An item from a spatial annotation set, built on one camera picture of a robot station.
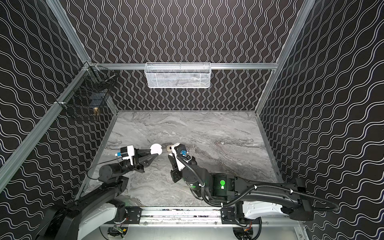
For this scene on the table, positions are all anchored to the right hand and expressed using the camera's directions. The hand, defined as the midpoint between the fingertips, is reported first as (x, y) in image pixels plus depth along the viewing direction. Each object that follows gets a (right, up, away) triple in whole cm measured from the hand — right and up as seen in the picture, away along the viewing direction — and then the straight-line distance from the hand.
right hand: (170, 156), depth 61 cm
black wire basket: (-56, +31, +32) cm, 72 cm away
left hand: (-5, +1, +2) cm, 6 cm away
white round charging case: (-7, +3, +3) cm, 8 cm away
